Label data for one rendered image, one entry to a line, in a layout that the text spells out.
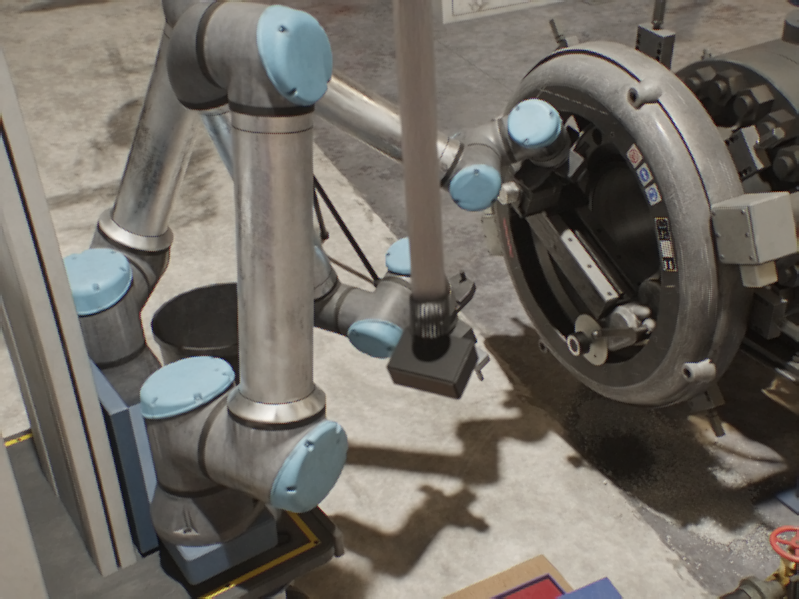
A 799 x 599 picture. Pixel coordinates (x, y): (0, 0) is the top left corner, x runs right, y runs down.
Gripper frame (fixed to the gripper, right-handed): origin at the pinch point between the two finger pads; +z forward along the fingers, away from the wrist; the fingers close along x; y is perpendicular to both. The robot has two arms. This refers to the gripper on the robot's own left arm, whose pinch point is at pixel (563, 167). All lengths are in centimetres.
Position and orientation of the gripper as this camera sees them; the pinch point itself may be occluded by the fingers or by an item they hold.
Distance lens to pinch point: 234.4
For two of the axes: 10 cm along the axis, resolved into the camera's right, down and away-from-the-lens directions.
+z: 3.2, 1.3, 9.4
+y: 6.0, -8.0, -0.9
